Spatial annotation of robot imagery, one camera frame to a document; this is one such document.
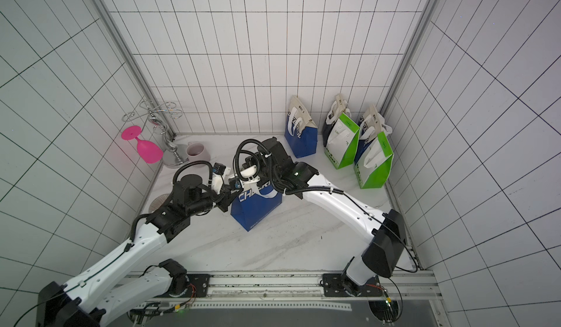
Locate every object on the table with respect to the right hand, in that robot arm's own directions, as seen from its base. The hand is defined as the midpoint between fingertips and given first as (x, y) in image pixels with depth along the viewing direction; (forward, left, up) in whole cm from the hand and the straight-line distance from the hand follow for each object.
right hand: (250, 149), depth 74 cm
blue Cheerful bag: (+22, -18, -13) cm, 31 cm away
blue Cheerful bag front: (-14, 0, -17) cm, 22 cm away
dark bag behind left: (+33, -35, -7) cm, 49 cm away
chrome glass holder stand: (+17, +45, -29) cm, 56 cm away
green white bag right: (+5, -47, -17) cm, 50 cm away
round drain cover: (-9, +42, -25) cm, 50 cm away
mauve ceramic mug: (+18, +34, -25) cm, 46 cm away
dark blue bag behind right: (+27, -49, -12) cm, 58 cm away
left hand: (-11, +3, -11) cm, 16 cm away
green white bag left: (+17, -36, -13) cm, 42 cm away
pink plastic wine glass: (+7, +47, -12) cm, 49 cm away
